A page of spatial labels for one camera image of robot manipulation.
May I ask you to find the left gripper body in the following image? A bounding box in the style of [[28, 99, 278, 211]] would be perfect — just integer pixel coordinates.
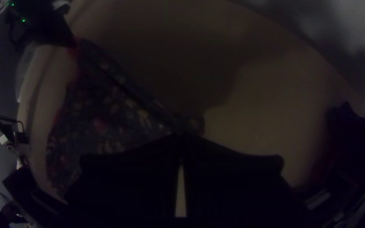
[[27, 0, 77, 48]]

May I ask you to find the black cable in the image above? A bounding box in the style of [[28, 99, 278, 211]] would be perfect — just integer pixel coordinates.
[[0, 94, 26, 135]]

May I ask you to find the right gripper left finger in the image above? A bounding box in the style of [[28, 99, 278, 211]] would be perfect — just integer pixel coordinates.
[[64, 134, 183, 228]]

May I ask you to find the heap of clothes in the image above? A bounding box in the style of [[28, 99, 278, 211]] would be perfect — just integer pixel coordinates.
[[309, 101, 365, 197]]

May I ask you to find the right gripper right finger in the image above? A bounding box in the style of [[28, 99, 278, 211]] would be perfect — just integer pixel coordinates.
[[183, 134, 307, 228]]

